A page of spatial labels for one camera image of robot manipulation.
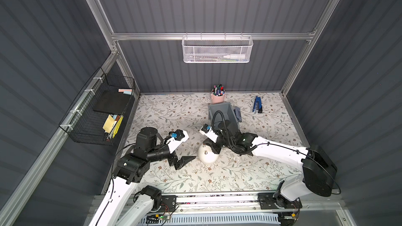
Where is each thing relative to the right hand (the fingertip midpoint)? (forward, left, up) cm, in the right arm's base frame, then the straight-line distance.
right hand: (204, 143), depth 78 cm
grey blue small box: (+27, -22, -10) cm, 36 cm away
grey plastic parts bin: (+27, -12, -14) cm, 32 cm away
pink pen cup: (+39, -9, -3) cm, 40 cm away
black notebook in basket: (+16, +47, +14) cm, 51 cm away
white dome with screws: (-4, -1, -4) cm, 6 cm away
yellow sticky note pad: (+1, +42, +16) cm, 45 cm away
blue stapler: (+37, -38, -14) cm, 54 cm away
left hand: (-8, +6, +12) cm, 16 cm away
